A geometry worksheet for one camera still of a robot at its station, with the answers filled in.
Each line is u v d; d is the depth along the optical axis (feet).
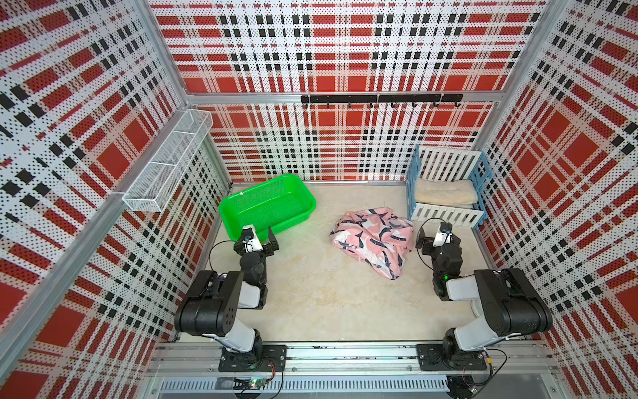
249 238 2.43
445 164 3.67
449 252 2.32
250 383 2.29
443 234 2.54
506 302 1.51
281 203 3.68
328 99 2.90
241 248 2.57
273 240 2.70
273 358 2.40
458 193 3.54
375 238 2.98
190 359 2.46
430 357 2.41
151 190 2.99
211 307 1.48
